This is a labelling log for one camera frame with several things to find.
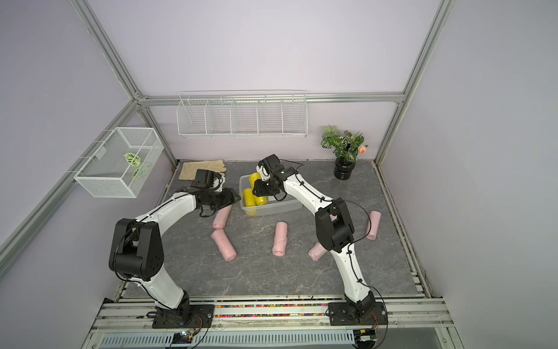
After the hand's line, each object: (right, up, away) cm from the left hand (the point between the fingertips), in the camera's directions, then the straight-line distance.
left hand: (236, 200), depth 92 cm
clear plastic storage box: (+15, -3, +7) cm, 17 cm away
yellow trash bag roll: (+4, 0, +8) cm, 9 cm away
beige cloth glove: (-33, +15, +27) cm, 45 cm away
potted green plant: (+48, +23, +4) cm, 53 cm away
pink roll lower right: (+34, -20, -7) cm, 40 cm away
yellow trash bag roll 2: (+11, 0, -3) cm, 11 cm away
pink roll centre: (+19, -17, -5) cm, 26 cm away
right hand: (+9, +5, +2) cm, 10 cm away
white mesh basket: (-43, +14, -10) cm, 46 cm away
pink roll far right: (+60, -9, +2) cm, 61 cm away
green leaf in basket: (-36, +16, -11) cm, 41 cm away
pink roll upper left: (-7, -8, +3) cm, 11 cm away
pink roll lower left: (-4, -17, -5) cm, 18 cm away
